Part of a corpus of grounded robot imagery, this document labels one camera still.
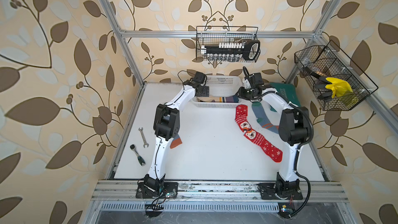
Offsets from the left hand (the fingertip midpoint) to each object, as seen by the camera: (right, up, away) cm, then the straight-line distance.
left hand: (200, 89), depth 101 cm
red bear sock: (+27, -18, -2) cm, 32 cm away
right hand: (+25, -3, -2) cm, 25 cm away
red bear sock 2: (+42, -37, -15) cm, 58 cm away
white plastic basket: (+16, +4, +15) cm, 22 cm away
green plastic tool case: (+64, 0, +10) cm, 65 cm away
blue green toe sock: (+41, -19, 0) cm, 45 cm away
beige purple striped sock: (+23, -6, +4) cm, 25 cm away
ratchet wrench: (-33, -39, -17) cm, 54 cm away
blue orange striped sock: (-14, -32, -9) cm, 36 cm away
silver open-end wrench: (-31, -32, -12) cm, 47 cm away
